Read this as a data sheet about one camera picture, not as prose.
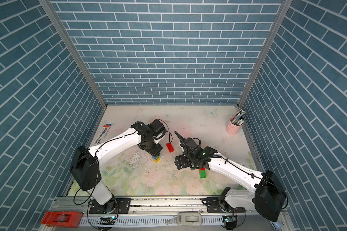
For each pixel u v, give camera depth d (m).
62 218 0.65
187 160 0.71
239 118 0.96
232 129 0.98
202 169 0.92
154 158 0.90
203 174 0.83
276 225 0.67
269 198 0.40
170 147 0.94
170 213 0.73
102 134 1.02
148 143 0.69
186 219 0.68
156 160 0.90
